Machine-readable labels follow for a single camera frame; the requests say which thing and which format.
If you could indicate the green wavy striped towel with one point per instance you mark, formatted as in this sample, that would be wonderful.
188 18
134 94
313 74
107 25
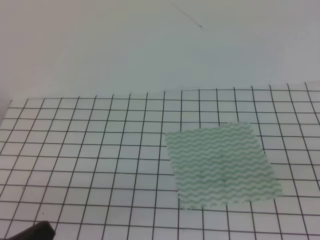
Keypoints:
220 166

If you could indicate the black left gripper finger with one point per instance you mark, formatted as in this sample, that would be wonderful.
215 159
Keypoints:
40 231

